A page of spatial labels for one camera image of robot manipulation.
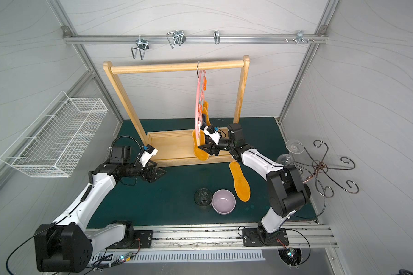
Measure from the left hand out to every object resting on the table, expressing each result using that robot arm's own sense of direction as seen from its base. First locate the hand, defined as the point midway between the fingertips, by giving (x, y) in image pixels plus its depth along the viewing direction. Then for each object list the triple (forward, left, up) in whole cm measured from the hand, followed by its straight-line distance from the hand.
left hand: (159, 168), depth 80 cm
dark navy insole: (+14, -21, +16) cm, 29 cm away
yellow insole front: (0, -41, -15) cm, 44 cm away
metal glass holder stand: (-8, -66, +16) cm, 68 cm away
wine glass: (+1, -56, +8) cm, 57 cm away
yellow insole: (+10, -18, -3) cm, 21 cm away
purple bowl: (-10, -31, -15) cm, 36 cm away
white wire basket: (+2, +39, +17) cm, 43 cm away
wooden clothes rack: (+22, -3, -13) cm, 26 cm away
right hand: (+13, -19, +6) cm, 24 cm away
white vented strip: (-32, -24, -16) cm, 43 cm away
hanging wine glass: (+1, -58, +17) cm, 60 cm away
